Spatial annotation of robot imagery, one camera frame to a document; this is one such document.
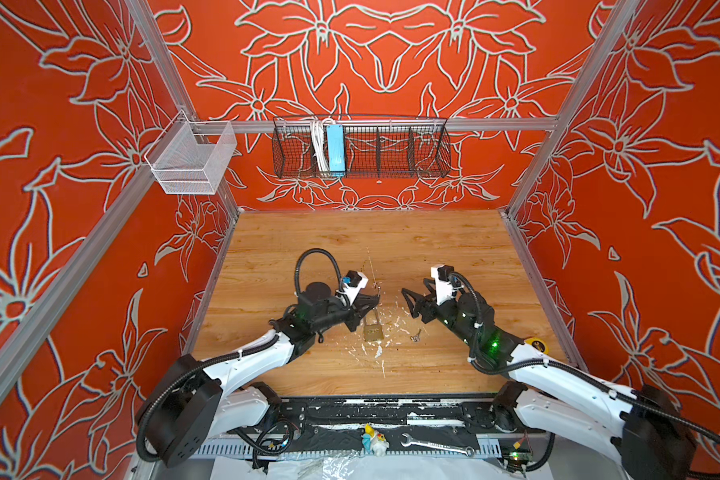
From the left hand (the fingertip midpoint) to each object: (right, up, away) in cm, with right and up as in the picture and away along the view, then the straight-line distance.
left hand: (375, 299), depth 77 cm
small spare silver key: (+13, -13, +9) cm, 20 cm away
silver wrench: (+22, -34, -8) cm, 41 cm away
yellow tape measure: (+47, -14, +6) cm, 49 cm away
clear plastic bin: (-58, +42, +16) cm, 74 cm away
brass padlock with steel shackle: (0, -11, +11) cm, 16 cm away
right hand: (+9, +4, -1) cm, 9 cm away
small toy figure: (-1, -31, -10) cm, 32 cm away
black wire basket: (-3, +47, +21) cm, 51 cm away
